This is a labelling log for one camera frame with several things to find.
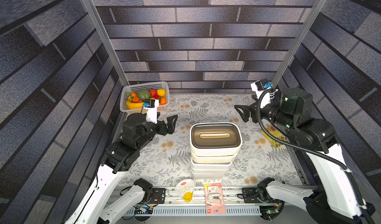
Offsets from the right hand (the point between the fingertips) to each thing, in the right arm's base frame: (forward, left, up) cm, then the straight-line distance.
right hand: (244, 99), depth 58 cm
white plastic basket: (+35, +69, -35) cm, 85 cm away
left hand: (-3, +31, -6) cm, 32 cm away
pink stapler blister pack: (-29, +10, -41) cm, 51 cm away
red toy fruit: (+40, +54, -36) cm, 76 cm away
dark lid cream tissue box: (-19, +12, -16) cm, 27 cm away
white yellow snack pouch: (-26, +25, -34) cm, 50 cm away
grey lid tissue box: (-20, +13, -21) cm, 32 cm away
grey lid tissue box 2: (-20, +13, -31) cm, 39 cm away
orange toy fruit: (+33, +45, -37) cm, 67 cm away
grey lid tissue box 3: (-19, +12, -43) cm, 48 cm away
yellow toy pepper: (+41, +48, -36) cm, 72 cm away
